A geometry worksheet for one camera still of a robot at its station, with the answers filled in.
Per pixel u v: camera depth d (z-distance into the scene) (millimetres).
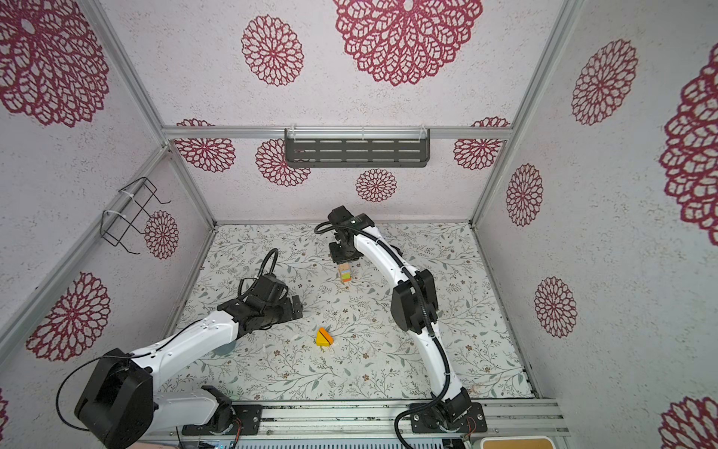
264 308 644
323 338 858
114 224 727
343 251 808
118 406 405
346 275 989
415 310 585
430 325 619
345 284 1005
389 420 786
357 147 937
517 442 677
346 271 997
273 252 723
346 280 1008
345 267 1021
